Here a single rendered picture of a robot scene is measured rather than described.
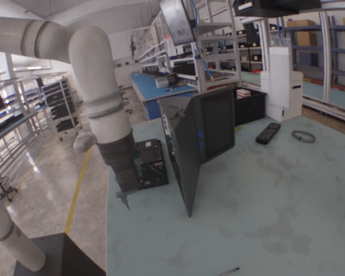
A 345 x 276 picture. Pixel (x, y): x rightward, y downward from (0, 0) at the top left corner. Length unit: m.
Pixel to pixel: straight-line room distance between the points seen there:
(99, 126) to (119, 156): 0.06
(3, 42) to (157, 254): 0.47
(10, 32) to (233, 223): 0.54
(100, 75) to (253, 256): 0.40
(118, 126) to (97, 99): 0.06
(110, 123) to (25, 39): 0.21
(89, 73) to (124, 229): 0.32
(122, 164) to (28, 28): 0.30
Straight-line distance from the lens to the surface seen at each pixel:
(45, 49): 0.32
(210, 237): 0.36
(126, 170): 0.35
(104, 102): 0.30
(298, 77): 0.86
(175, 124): 0.28
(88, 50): 0.28
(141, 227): 0.40
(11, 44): 0.35
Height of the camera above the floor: 1.31
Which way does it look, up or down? 25 degrees down
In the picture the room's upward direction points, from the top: 11 degrees counter-clockwise
